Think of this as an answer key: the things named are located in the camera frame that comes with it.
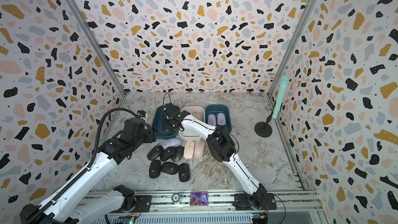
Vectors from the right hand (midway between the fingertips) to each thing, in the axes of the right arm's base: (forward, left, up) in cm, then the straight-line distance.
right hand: (168, 124), depth 96 cm
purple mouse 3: (+8, -33, -4) cm, 34 cm away
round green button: (-40, -12, -1) cm, 41 cm away
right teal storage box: (+20, -30, -8) cm, 37 cm away
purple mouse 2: (+7, -27, -4) cm, 28 cm away
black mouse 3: (-16, -8, -5) cm, 19 cm away
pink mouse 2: (-14, -20, -5) cm, 25 cm away
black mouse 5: (-25, -6, -4) cm, 26 cm away
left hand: (-12, +2, +13) cm, 18 cm away
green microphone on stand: (+3, -62, -8) cm, 62 cm away
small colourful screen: (-39, -22, -6) cm, 45 cm away
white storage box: (-7, -12, -2) cm, 14 cm away
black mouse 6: (-27, -13, -4) cm, 31 cm away
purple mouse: (-10, -3, -4) cm, 11 cm away
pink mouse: (-14, -14, -5) cm, 20 cm away
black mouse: (-17, +5, -4) cm, 18 cm away
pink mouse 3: (+11, -18, -4) cm, 22 cm away
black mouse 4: (-26, +2, -4) cm, 26 cm away
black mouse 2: (-17, -3, -3) cm, 18 cm away
